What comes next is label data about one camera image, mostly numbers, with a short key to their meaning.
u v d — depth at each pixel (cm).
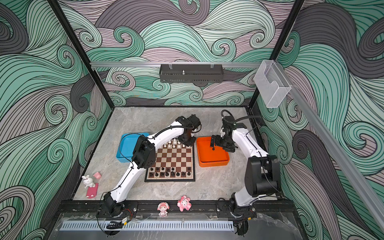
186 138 82
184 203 72
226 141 72
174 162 90
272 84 81
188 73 95
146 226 70
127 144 98
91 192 78
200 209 74
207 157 92
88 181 76
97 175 83
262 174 43
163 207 71
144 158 60
